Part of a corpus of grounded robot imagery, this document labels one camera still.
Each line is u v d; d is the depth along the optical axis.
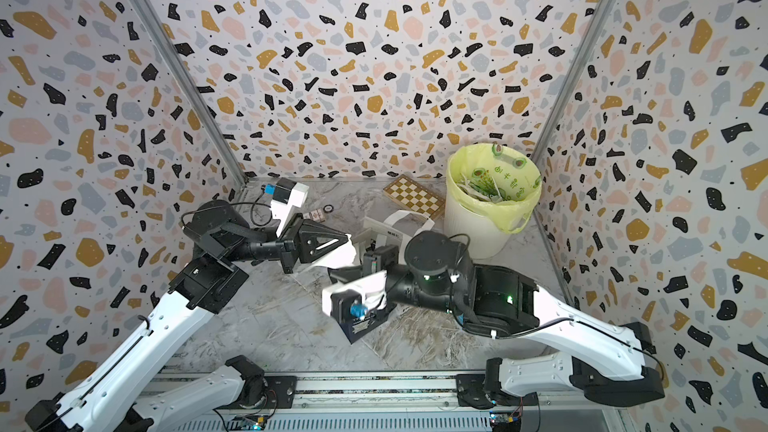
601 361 0.38
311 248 0.50
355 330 0.76
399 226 0.81
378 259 0.41
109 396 0.38
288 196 0.46
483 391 0.74
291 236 0.47
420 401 0.73
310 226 0.50
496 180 0.95
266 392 0.72
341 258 0.50
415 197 1.13
